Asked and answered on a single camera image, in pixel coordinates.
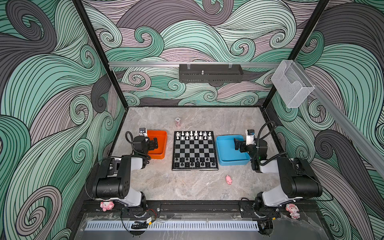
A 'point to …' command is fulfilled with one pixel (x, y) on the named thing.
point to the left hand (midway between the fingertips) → (147, 137)
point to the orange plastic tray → (159, 153)
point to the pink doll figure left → (107, 205)
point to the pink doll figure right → (294, 210)
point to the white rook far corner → (177, 133)
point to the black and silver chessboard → (194, 151)
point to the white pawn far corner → (177, 138)
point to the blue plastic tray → (227, 154)
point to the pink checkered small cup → (178, 122)
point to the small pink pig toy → (229, 180)
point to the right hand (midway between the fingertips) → (242, 137)
